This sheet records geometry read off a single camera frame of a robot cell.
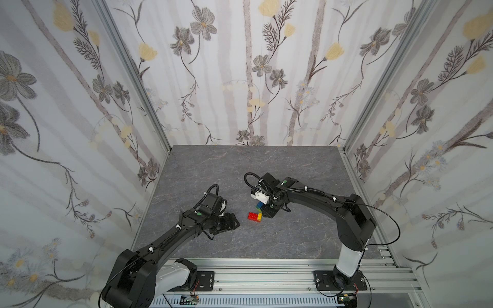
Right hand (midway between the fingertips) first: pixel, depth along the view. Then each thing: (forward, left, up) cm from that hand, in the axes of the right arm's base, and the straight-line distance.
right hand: (269, 206), depth 87 cm
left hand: (-9, +15, -1) cm, 17 cm away
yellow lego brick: (-4, +4, -4) cm, 7 cm away
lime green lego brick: (-5, +5, +7) cm, 10 cm away
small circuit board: (-36, +30, -6) cm, 48 cm away
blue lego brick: (-2, +5, +7) cm, 9 cm away
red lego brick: (-3, +7, -6) cm, 10 cm away
